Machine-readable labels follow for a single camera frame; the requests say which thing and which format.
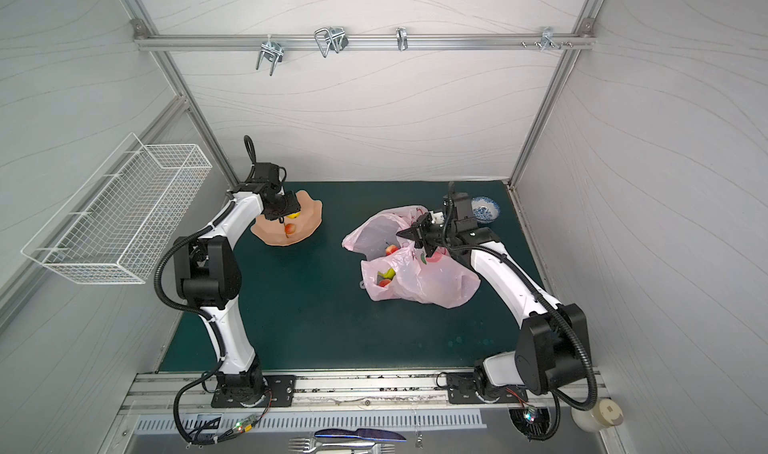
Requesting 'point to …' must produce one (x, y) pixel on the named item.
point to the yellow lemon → (294, 215)
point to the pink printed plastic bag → (395, 269)
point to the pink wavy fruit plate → (272, 231)
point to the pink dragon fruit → (384, 282)
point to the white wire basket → (120, 215)
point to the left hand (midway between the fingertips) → (298, 202)
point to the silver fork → (311, 445)
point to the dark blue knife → (362, 433)
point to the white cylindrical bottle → (605, 414)
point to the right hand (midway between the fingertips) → (400, 224)
